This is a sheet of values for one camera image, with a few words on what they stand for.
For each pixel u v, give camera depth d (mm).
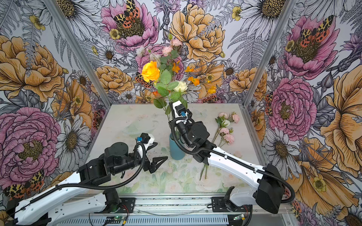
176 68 937
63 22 763
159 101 757
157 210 742
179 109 490
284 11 734
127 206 739
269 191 389
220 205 735
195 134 476
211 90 955
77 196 463
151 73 477
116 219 707
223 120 1072
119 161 496
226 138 943
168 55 832
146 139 518
